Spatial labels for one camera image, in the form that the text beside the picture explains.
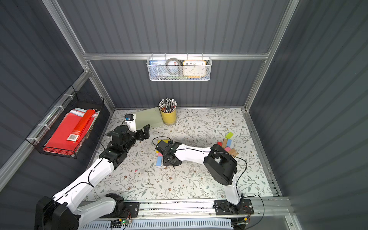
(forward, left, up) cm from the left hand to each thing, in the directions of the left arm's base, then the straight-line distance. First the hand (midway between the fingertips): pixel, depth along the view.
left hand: (141, 124), depth 78 cm
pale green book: (+26, +3, -22) cm, 35 cm away
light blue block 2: (+3, -55, -25) cm, 60 cm away
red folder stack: (-13, +37, +2) cm, 39 cm away
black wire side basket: (-14, +38, +10) cm, 42 cm away
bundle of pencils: (+23, -11, -7) cm, 26 cm away
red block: (+3, -48, -26) cm, 55 cm away
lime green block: (+10, -56, -26) cm, 63 cm away
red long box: (-1, +29, +4) cm, 29 cm away
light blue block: (-10, -7, -25) cm, 28 cm away
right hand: (-13, -13, -23) cm, 29 cm away
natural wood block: (+3, -51, -25) cm, 57 cm away
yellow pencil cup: (+18, -12, -16) cm, 27 cm away
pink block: (-6, -7, -25) cm, 26 cm away
